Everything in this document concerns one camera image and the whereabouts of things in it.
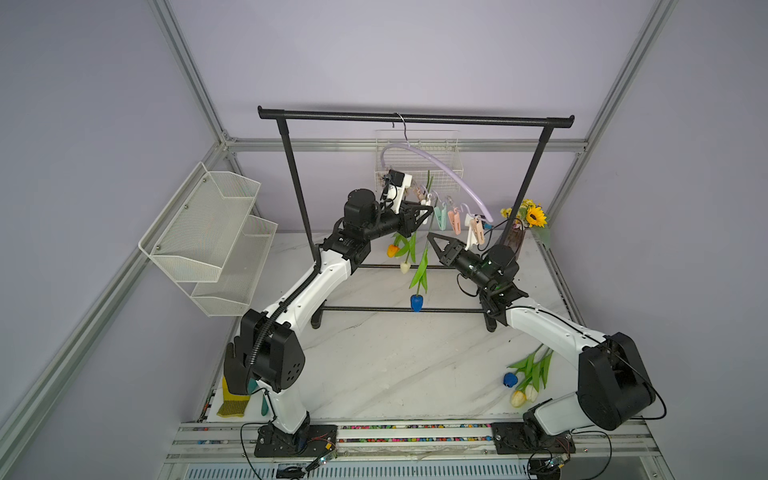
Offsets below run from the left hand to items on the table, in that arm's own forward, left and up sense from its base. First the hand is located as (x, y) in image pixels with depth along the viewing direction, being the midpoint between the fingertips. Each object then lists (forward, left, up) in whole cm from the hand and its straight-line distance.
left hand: (427, 210), depth 72 cm
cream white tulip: (+1, +4, -23) cm, 23 cm away
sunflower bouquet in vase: (+12, -33, -12) cm, 37 cm away
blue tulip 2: (-25, -30, -38) cm, 54 cm away
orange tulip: (+8, +6, -23) cm, 25 cm away
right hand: (-3, -1, -7) cm, 8 cm away
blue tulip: (-11, +1, -12) cm, 16 cm away
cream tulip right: (-32, -29, -36) cm, 56 cm away
